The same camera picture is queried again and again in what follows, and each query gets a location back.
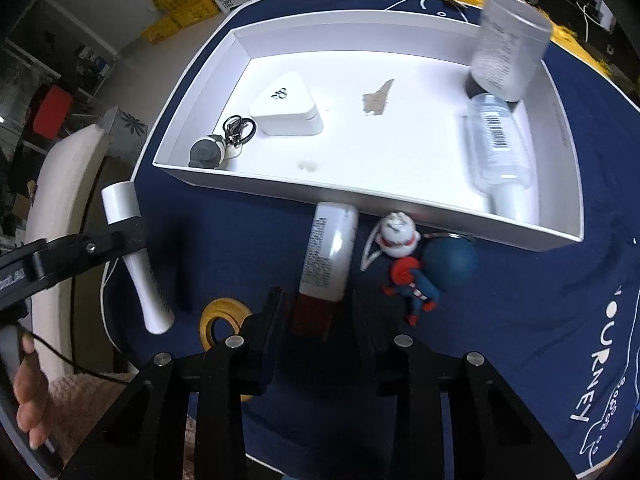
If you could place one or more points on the clear sanitizer bottle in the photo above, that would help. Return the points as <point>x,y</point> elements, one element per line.
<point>497,150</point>

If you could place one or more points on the grey floral box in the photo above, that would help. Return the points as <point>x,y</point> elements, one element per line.
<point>122,135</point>

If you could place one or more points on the shallow white cardboard box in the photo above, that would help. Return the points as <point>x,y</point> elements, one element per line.
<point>400,160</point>

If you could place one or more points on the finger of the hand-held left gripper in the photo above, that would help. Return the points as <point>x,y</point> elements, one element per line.
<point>90,250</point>

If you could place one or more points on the yellow tape roll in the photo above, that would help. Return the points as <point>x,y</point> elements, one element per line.
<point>209,316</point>

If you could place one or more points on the person's left hand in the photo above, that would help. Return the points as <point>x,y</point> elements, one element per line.
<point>32,400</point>

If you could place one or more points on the white tube bottle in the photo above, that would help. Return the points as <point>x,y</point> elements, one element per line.
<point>150,295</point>

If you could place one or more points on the small white red bear figure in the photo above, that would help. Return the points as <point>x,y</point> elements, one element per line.
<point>397,235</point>

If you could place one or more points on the stack of yellow crates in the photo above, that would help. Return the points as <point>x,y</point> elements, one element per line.
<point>175,10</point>

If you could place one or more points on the navy blue printed cloth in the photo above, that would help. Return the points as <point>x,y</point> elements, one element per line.
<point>500,335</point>

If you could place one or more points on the pink fuzzy blanket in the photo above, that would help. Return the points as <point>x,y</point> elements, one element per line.
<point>75,400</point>

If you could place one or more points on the clear cylindrical container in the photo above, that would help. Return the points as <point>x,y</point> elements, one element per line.
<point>505,45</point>

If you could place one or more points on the white triangular case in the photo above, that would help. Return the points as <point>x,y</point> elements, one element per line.
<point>282,105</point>

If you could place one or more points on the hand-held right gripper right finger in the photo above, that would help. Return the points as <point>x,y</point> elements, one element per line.
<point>365,322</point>

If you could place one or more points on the white tube with red cap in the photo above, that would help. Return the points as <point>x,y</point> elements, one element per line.
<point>327,255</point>

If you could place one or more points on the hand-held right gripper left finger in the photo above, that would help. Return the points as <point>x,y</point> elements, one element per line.
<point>272,320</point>

